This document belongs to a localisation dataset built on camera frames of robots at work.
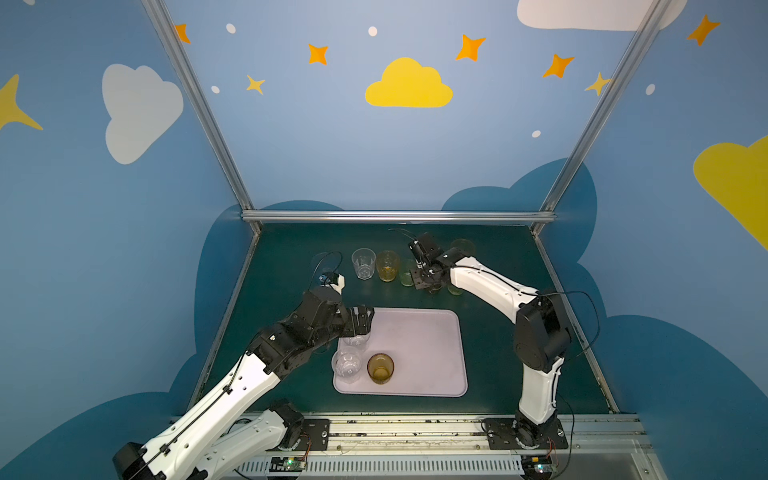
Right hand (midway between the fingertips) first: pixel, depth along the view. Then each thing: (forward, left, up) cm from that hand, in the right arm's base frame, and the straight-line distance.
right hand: (425, 272), depth 93 cm
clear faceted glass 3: (-20, +19, -10) cm, 29 cm away
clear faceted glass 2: (-26, +22, -11) cm, 36 cm away
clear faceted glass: (+11, +21, -8) cm, 25 cm away
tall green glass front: (-19, -4, +20) cm, 28 cm away
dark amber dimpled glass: (-27, +13, -10) cm, 32 cm away
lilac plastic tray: (-21, -2, -12) cm, 24 cm away
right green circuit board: (-48, -27, -12) cm, 56 cm away
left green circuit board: (-51, +33, -11) cm, 62 cm away
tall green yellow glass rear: (+12, -13, +1) cm, 18 cm away
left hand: (-21, +17, +10) cm, 29 cm away
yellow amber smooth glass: (+9, +13, -7) cm, 17 cm away
